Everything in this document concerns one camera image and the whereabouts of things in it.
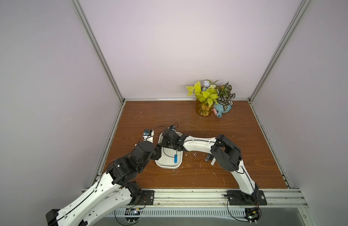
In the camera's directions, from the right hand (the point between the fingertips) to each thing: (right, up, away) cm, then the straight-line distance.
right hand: (162, 140), depth 92 cm
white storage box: (+6, -10, -8) cm, 14 cm away
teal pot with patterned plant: (+41, +27, -5) cm, 49 cm away
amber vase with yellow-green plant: (+30, +30, -3) cm, 42 cm away
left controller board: (-13, -36, -20) cm, 43 cm away
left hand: (+1, +3, -21) cm, 21 cm away
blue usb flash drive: (+9, -11, -5) cm, 15 cm away
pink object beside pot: (+41, +19, +18) cm, 48 cm away
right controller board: (+49, -33, -23) cm, 64 cm away
